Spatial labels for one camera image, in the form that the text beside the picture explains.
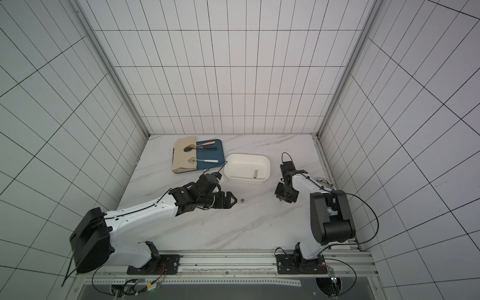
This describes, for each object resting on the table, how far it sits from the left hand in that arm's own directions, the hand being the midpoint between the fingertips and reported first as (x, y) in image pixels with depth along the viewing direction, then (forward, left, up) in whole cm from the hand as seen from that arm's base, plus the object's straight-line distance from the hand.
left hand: (225, 204), depth 79 cm
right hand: (+9, -24, -10) cm, 28 cm away
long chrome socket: (+22, -14, -9) cm, 28 cm away
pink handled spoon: (+44, +12, -9) cm, 47 cm away
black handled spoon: (+41, +24, -9) cm, 48 cm away
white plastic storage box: (+25, -10, -10) cm, 29 cm away
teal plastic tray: (+35, +12, -9) cm, 38 cm away
